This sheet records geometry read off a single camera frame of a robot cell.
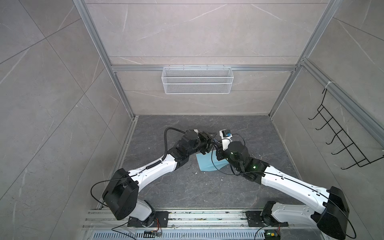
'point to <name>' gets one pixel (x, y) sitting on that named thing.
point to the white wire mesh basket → (195, 80)
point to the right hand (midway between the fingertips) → (216, 141)
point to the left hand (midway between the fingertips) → (219, 133)
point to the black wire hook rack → (359, 157)
